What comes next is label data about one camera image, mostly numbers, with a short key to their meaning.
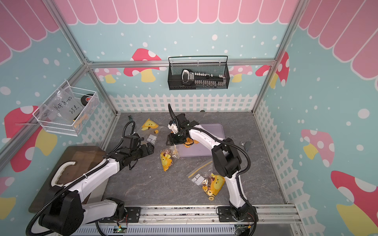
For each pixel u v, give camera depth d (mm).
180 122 742
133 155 684
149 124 1059
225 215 741
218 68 917
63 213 405
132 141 673
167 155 864
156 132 1026
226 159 530
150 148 793
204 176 864
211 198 777
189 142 825
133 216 745
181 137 792
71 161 708
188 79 878
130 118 1161
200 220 739
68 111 701
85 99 808
